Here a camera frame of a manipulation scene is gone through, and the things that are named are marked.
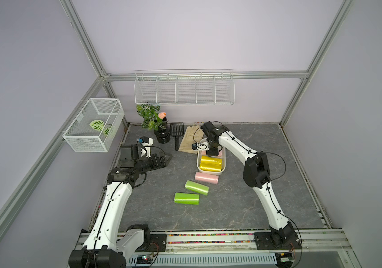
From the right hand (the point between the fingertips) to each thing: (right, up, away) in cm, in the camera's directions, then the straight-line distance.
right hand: (211, 147), depth 101 cm
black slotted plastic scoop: (-23, +11, +17) cm, 31 cm away
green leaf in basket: (-56, +11, -23) cm, 61 cm away
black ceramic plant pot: (-31, +8, +4) cm, 32 cm away
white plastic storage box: (-1, -14, -10) cm, 17 cm away
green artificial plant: (-34, +15, -9) cm, 38 cm away
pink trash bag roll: (-3, -16, -11) cm, 20 cm away
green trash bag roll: (-9, -21, -14) cm, 27 cm away
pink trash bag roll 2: (-5, -3, -7) cm, 9 cm away
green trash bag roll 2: (-12, -26, -17) cm, 33 cm away
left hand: (-23, -4, -26) cm, 35 cm away
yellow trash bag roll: (-2, -6, -3) cm, 7 cm away
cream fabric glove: (-11, +8, +15) cm, 21 cm away
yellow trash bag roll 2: (0, -10, -6) cm, 12 cm away
